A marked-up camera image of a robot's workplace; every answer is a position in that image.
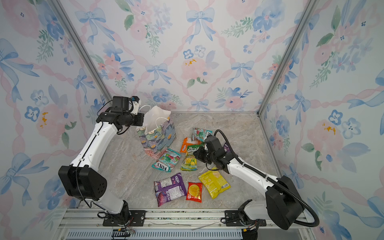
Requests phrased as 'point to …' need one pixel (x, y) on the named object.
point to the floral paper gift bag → (158, 132)
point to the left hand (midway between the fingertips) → (143, 116)
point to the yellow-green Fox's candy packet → (190, 162)
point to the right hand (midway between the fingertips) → (193, 152)
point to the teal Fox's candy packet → (200, 134)
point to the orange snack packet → (188, 141)
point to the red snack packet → (194, 192)
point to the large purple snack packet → (168, 189)
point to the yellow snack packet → (214, 181)
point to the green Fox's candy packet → (168, 161)
